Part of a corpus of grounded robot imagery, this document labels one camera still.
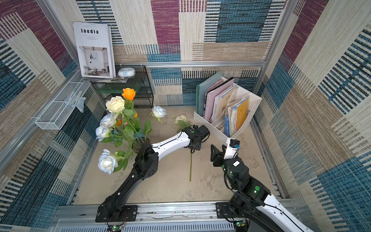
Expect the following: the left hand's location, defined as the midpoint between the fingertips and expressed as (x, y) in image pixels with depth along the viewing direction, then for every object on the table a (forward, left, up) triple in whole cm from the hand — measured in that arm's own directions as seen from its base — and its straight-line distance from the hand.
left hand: (194, 144), depth 96 cm
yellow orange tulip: (0, +30, +29) cm, 42 cm away
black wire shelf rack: (+31, +37, +31) cm, 57 cm away
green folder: (+22, -4, +27) cm, 35 cm away
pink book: (+17, -10, +28) cm, 34 cm away
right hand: (-14, -9, +22) cm, 28 cm away
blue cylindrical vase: (-8, +29, +23) cm, 38 cm away
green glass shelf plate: (+27, +49, +25) cm, 62 cm away
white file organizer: (+16, -23, -2) cm, 28 cm away
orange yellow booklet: (+13, -29, +17) cm, 36 cm away
